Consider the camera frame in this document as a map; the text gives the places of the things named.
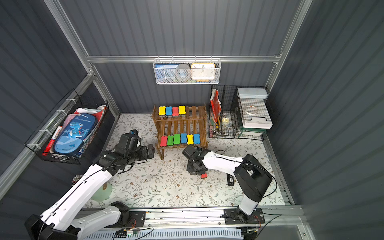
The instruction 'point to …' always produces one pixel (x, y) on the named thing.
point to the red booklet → (216, 105)
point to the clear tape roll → (251, 110)
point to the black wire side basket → (71, 107)
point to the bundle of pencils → (76, 179)
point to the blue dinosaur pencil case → (73, 139)
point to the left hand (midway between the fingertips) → (146, 150)
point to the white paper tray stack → (255, 96)
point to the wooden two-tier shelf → (180, 132)
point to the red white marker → (51, 141)
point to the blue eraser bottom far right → (196, 138)
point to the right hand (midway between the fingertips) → (193, 168)
